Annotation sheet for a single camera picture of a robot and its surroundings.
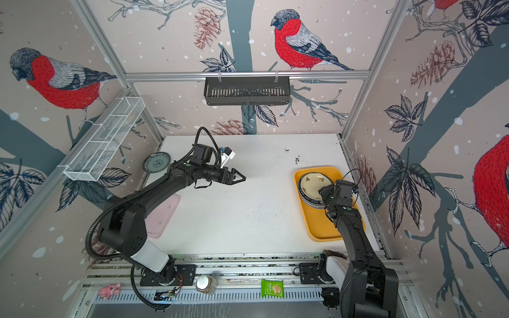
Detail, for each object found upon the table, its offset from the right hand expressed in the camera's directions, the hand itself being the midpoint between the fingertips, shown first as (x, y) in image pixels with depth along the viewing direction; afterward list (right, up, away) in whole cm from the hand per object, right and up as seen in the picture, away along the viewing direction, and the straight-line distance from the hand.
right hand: (324, 192), depth 86 cm
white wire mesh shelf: (-90, +15, -15) cm, 93 cm away
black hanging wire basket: (-36, +52, +20) cm, 66 cm away
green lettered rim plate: (-6, -4, +2) cm, 8 cm away
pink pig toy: (-83, -32, -18) cm, 91 cm away
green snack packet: (-23, -32, -16) cm, 42 cm away
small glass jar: (-46, -25, -23) cm, 58 cm away
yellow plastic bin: (-2, -16, +1) cm, 16 cm away
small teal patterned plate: (-88, +12, +24) cm, 92 cm away
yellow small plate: (-5, +1, +7) cm, 8 cm away
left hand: (-37, +7, -6) cm, 39 cm away
